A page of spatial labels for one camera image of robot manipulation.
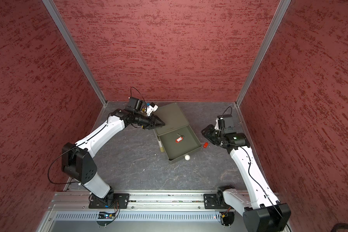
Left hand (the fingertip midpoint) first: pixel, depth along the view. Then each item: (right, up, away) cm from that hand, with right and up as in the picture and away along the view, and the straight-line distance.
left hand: (161, 127), depth 78 cm
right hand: (+22, -4, -3) cm, 22 cm away
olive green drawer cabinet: (+6, +6, +6) cm, 11 cm away
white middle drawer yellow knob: (-2, -9, +5) cm, 10 cm away
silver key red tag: (+10, -7, +3) cm, 12 cm away
